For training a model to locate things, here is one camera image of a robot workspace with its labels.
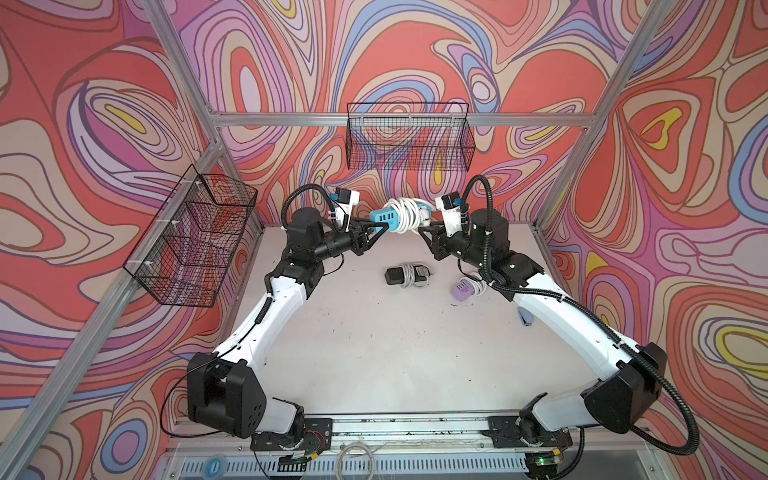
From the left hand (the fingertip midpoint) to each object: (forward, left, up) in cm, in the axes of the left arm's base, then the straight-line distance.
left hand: (387, 228), depth 69 cm
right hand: (+2, -10, -4) cm, 11 cm away
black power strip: (+7, -7, -29) cm, 30 cm away
